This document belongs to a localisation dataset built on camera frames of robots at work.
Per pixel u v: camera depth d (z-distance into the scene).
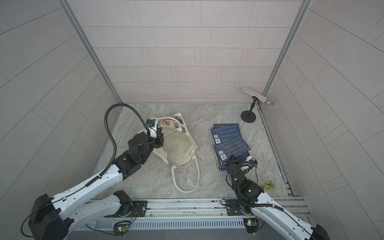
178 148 0.92
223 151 0.84
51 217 0.37
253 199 0.56
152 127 0.59
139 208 0.71
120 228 0.64
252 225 0.68
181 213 0.71
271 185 0.77
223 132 0.94
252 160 0.70
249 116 1.08
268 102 0.87
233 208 0.72
